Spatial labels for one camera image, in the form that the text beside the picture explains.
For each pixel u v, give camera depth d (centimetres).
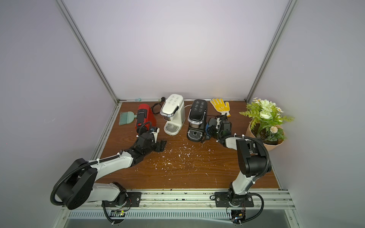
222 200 73
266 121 74
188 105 109
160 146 79
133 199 73
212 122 93
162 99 122
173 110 85
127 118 110
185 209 71
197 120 79
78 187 42
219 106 118
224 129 76
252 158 48
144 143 67
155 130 79
